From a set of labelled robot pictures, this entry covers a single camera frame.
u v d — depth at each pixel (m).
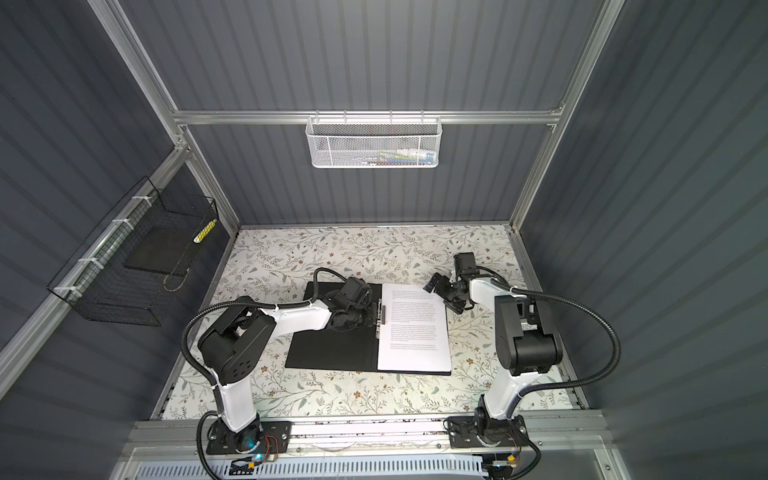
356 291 0.76
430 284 0.89
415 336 0.91
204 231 0.81
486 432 0.67
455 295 0.83
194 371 0.50
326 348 0.87
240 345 0.50
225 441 0.72
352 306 0.75
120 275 0.70
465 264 0.79
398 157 0.92
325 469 0.77
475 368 0.85
